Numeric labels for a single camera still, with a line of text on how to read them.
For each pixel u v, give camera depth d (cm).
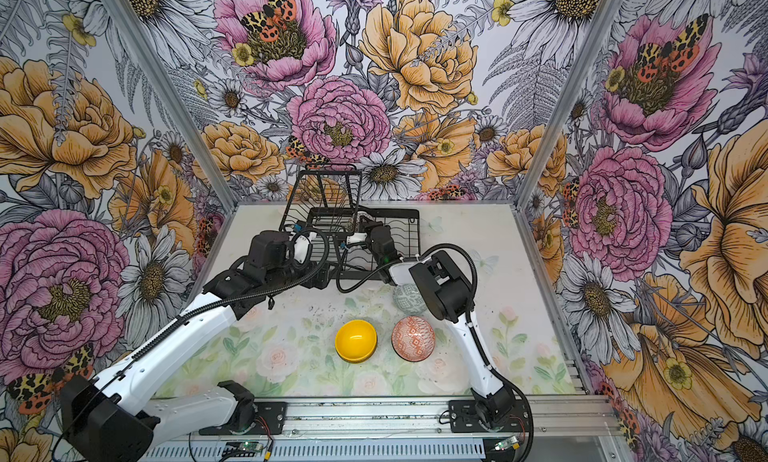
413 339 85
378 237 85
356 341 87
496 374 64
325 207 111
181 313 97
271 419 74
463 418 74
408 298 94
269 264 58
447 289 63
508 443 71
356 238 93
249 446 71
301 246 67
